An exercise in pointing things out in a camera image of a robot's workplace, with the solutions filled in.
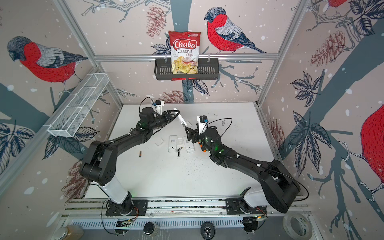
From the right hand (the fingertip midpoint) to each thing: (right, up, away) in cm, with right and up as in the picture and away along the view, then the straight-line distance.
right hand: (188, 128), depth 80 cm
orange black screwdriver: (+9, -15, +13) cm, 22 cm away
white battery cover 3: (0, +2, +6) cm, 6 cm away
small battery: (-7, -15, +15) cm, 22 cm away
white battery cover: (-7, -10, +19) cm, 22 cm away
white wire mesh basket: (-59, +11, -3) cm, 60 cm away
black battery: (-7, -18, +13) cm, 23 cm away
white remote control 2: (-12, -12, +18) cm, 24 cm away
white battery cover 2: (-21, -11, +19) cm, 30 cm away
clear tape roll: (+54, -47, -9) cm, 72 cm away
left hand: (-6, +9, +4) cm, 11 cm away
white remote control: (-5, +6, +4) cm, 8 cm away
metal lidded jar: (-49, -42, -19) cm, 67 cm away
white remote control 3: (0, -13, +15) cm, 20 cm away
